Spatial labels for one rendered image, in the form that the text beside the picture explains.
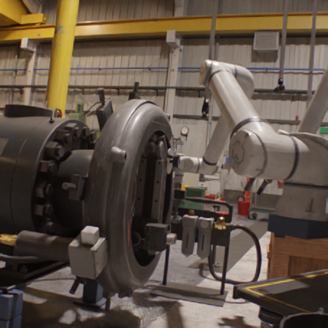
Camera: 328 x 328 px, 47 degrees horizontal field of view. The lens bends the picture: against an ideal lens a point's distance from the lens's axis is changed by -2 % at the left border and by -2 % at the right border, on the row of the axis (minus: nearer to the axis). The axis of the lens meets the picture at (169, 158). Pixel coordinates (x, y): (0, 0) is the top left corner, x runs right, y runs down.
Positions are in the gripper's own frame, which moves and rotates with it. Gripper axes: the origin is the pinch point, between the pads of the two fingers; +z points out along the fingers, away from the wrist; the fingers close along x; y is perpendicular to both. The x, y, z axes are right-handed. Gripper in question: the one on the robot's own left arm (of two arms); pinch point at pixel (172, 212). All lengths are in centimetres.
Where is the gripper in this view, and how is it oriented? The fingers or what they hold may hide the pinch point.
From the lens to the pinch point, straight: 224.1
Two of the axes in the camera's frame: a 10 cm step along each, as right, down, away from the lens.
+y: 2.4, 0.6, 9.7
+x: -9.6, -0.9, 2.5
